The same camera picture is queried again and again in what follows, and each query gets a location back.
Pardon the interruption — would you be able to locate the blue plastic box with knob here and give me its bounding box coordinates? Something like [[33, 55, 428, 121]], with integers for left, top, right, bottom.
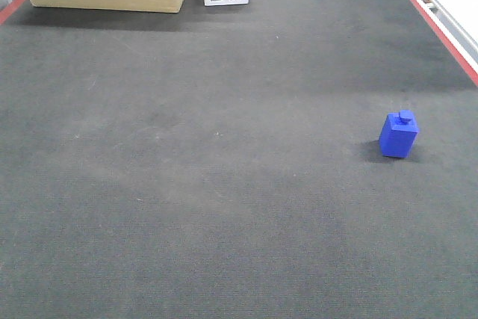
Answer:
[[378, 109, 420, 159]]

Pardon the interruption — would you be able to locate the conveyor with dark grey belt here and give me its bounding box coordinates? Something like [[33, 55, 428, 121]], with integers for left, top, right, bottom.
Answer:
[[0, 0, 478, 319]]

